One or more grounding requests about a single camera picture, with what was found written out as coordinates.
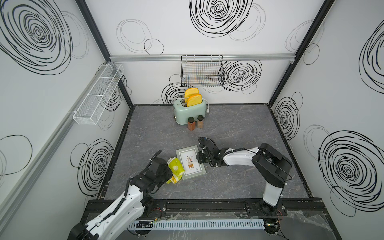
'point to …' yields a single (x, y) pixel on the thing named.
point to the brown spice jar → (200, 121)
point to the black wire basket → (202, 71)
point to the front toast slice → (194, 99)
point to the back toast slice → (190, 91)
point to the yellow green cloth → (176, 169)
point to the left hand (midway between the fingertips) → (172, 172)
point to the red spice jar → (191, 123)
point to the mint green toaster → (182, 112)
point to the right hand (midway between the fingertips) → (197, 158)
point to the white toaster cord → (208, 110)
